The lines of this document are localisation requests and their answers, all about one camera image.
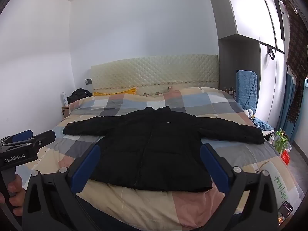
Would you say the blue quilted cushion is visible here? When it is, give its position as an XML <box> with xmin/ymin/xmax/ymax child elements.
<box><xmin>236</xmin><ymin>70</ymin><xmax>260</xmax><ymax>116</ymax></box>

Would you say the yellow pillow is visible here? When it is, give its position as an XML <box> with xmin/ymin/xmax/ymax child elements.
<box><xmin>93</xmin><ymin>88</ymin><xmax>137</xmax><ymax>97</ymax></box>

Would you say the red bag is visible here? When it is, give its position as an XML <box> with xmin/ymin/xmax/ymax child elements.
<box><xmin>281</xmin><ymin>149</ymin><xmax>291</xmax><ymax>166</ymax></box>

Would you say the black bag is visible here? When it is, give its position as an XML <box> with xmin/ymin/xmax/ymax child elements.
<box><xmin>67</xmin><ymin>89</ymin><xmax>93</xmax><ymax>105</ymax></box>

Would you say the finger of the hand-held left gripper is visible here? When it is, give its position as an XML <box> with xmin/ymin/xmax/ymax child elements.
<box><xmin>23</xmin><ymin>130</ymin><xmax>56</xmax><ymax>150</ymax></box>
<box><xmin>0</xmin><ymin>129</ymin><xmax>33</xmax><ymax>145</ymax></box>

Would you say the checked patchwork blanket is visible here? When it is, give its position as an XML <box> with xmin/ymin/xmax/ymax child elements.
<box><xmin>25</xmin><ymin>87</ymin><xmax>305</xmax><ymax>231</ymax></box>

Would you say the brown houndstooth garment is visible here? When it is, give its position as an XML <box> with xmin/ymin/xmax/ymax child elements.
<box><xmin>285</xmin><ymin>0</ymin><xmax>308</xmax><ymax>126</ymax></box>

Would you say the black puffer jacket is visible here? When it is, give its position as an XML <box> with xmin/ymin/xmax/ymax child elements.
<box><xmin>63</xmin><ymin>106</ymin><xmax>265</xmax><ymax>193</ymax></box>

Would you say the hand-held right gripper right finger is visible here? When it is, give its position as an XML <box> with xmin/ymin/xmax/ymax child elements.
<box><xmin>200</xmin><ymin>143</ymin><xmax>281</xmax><ymax>231</ymax></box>

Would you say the black smartphone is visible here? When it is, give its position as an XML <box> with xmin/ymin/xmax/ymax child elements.
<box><xmin>278</xmin><ymin>201</ymin><xmax>294</xmax><ymax>227</ymax></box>

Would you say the wooden nightstand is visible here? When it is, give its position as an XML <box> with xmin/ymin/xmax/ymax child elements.
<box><xmin>61</xmin><ymin>105</ymin><xmax>71</xmax><ymax>121</ymax></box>

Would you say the cream floral pillow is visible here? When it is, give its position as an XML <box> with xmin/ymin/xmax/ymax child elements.
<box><xmin>141</xmin><ymin>87</ymin><xmax>180</xmax><ymax>97</ymax></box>

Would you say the grey wardrobe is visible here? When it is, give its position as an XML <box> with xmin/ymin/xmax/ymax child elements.
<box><xmin>204</xmin><ymin>0</ymin><xmax>287</xmax><ymax>131</ymax></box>

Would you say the blue curtain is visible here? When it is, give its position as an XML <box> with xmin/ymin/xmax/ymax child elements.
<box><xmin>277</xmin><ymin>73</ymin><xmax>305</xmax><ymax>143</ymax></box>

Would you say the blue crumpled cloth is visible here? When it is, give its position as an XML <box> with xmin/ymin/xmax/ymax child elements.
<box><xmin>253</xmin><ymin>117</ymin><xmax>275</xmax><ymax>132</ymax></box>

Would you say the white bag with green print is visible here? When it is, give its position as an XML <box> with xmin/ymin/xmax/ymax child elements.
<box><xmin>255</xmin><ymin>161</ymin><xmax>290</xmax><ymax>213</ymax></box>

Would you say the green printed bag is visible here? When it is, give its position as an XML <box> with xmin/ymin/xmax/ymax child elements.
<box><xmin>273</xmin><ymin>130</ymin><xmax>289</xmax><ymax>155</ymax></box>

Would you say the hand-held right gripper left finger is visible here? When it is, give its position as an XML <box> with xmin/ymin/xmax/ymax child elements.
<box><xmin>22</xmin><ymin>144</ymin><xmax>101</xmax><ymax>231</ymax></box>

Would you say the person's left hand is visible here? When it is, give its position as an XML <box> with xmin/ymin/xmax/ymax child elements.
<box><xmin>0</xmin><ymin>175</ymin><xmax>26</xmax><ymax>218</ymax></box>

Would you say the cream quilted headboard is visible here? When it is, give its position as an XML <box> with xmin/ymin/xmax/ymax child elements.
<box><xmin>90</xmin><ymin>54</ymin><xmax>220</xmax><ymax>97</ymax></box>

